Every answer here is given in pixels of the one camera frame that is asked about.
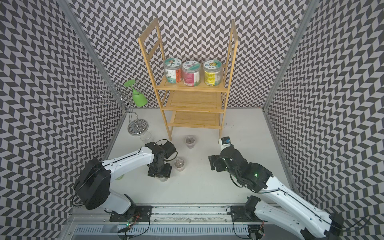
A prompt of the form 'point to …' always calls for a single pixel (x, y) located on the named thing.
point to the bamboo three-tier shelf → (187, 107)
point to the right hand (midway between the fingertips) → (217, 159)
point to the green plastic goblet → (139, 98)
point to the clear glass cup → (145, 136)
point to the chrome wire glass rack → (122, 95)
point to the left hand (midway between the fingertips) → (161, 177)
